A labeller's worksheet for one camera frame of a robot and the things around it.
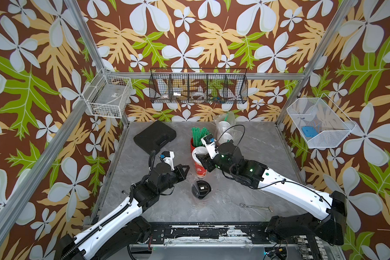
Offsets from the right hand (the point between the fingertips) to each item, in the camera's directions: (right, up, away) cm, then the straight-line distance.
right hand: (200, 152), depth 71 cm
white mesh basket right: (+63, +13, +4) cm, 65 cm away
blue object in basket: (+56, +10, +9) cm, 57 cm away
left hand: (-4, -6, +2) cm, 8 cm away
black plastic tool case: (-29, +7, +34) cm, 45 cm away
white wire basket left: (-49, +29, +14) cm, 58 cm away
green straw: (+17, +18, +27) cm, 36 cm away
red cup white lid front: (+14, +6, +14) cm, 20 cm away
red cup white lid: (+1, -10, +7) cm, 13 cm away
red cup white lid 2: (+15, +14, +23) cm, 31 cm away
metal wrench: (+37, -30, +11) cm, 49 cm away
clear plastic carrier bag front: (+20, +10, +14) cm, 26 cm away
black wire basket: (0, +39, +27) cm, 47 cm away
